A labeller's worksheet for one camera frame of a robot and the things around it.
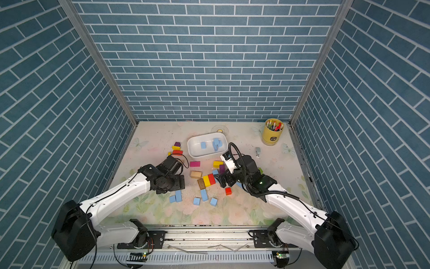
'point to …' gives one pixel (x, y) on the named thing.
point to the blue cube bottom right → (214, 202)
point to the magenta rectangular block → (195, 163)
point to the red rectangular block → (177, 152)
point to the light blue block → (216, 143)
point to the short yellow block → (176, 148)
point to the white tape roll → (220, 129)
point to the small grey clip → (257, 152)
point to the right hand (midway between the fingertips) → (223, 170)
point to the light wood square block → (196, 174)
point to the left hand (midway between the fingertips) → (181, 187)
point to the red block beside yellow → (211, 179)
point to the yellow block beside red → (206, 181)
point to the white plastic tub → (208, 145)
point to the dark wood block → (201, 184)
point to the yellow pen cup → (271, 131)
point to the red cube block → (228, 191)
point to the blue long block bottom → (204, 195)
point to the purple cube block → (177, 144)
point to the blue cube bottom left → (196, 201)
